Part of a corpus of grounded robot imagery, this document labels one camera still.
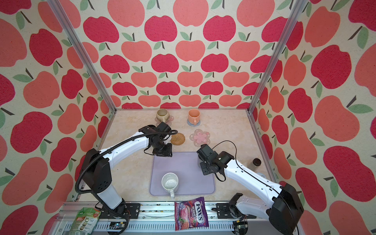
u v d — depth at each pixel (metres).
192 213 0.72
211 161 0.60
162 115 1.08
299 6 0.69
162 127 0.71
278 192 0.41
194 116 1.08
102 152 0.47
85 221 0.70
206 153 0.62
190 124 1.11
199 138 1.04
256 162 0.82
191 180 0.85
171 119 1.14
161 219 0.72
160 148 0.72
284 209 0.39
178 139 1.03
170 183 0.82
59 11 0.71
